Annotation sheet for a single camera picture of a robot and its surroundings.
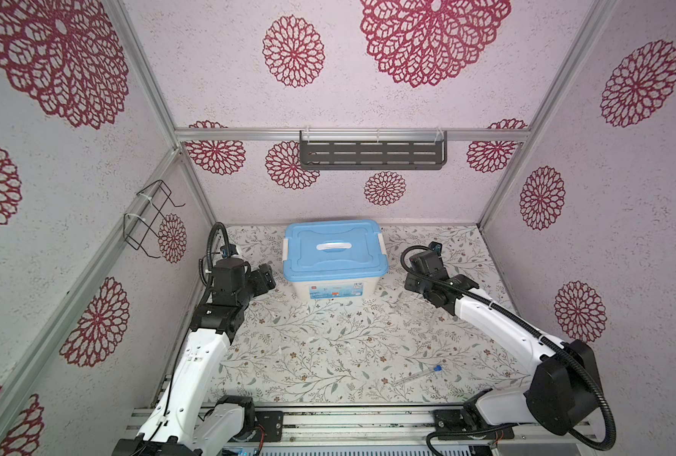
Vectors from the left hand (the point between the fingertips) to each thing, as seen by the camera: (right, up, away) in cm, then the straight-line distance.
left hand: (258, 277), depth 79 cm
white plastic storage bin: (+21, -5, +13) cm, 26 cm away
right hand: (+46, +1, +6) cm, 46 cm away
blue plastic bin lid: (+21, +8, +10) cm, 25 cm away
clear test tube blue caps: (+51, -27, +4) cm, 58 cm away
